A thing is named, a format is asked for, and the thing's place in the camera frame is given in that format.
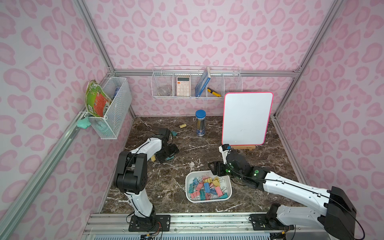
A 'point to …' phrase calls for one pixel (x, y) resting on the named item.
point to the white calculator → (183, 86)
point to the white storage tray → (202, 186)
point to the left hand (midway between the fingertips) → (172, 152)
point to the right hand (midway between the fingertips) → (211, 164)
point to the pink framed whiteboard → (246, 118)
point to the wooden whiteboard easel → (250, 147)
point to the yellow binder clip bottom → (153, 158)
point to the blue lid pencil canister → (200, 122)
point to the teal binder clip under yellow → (168, 158)
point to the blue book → (202, 84)
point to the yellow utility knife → (214, 92)
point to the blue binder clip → (207, 187)
